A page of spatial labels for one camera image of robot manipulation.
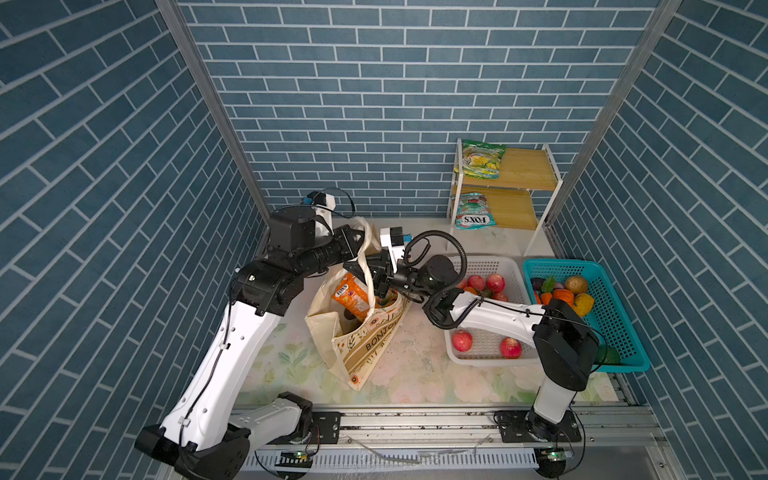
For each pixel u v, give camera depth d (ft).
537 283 3.18
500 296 3.07
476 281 3.16
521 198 3.78
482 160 2.88
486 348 2.85
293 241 1.43
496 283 3.16
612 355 2.71
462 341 2.71
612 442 2.51
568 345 1.53
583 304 3.01
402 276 2.05
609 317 2.90
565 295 3.09
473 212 3.23
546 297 3.16
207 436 1.18
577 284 3.08
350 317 2.69
